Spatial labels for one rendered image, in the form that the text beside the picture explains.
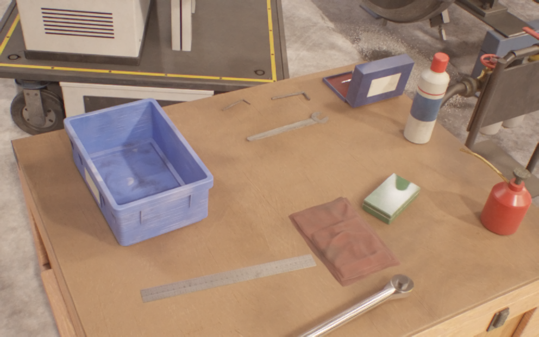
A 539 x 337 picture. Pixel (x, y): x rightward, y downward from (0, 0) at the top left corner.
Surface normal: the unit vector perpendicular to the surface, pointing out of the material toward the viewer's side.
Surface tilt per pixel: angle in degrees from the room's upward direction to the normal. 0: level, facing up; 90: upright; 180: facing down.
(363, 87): 96
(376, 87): 96
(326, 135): 0
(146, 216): 90
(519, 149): 0
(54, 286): 0
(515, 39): 90
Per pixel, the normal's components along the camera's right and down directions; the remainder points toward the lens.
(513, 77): 0.47, 0.61
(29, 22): 0.04, 0.66
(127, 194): 0.08, -0.75
